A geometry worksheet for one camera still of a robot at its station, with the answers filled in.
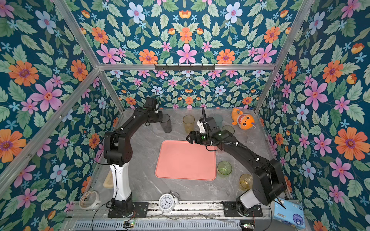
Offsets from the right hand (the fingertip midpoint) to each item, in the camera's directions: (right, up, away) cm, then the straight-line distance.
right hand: (195, 135), depth 82 cm
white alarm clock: (-15, -33, -9) cm, 37 cm away
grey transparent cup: (-20, +7, +17) cm, 27 cm away
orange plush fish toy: (+36, +8, +19) cm, 41 cm away
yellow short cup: (+29, -26, -1) cm, 39 cm away
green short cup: (+18, -20, +5) cm, 27 cm away
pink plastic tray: (-9, -17, +10) cm, 22 cm away
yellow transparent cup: (-4, +7, +14) cm, 16 cm away
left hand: (-23, +12, +17) cm, 31 cm away
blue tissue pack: (+46, -36, -14) cm, 60 cm away
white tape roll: (-53, -35, -7) cm, 64 cm away
